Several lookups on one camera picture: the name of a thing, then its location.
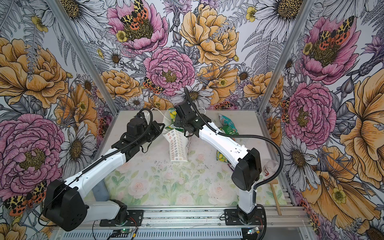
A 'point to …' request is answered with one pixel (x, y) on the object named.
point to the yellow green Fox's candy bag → (221, 157)
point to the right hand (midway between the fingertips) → (180, 123)
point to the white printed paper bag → (178, 142)
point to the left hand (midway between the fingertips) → (166, 128)
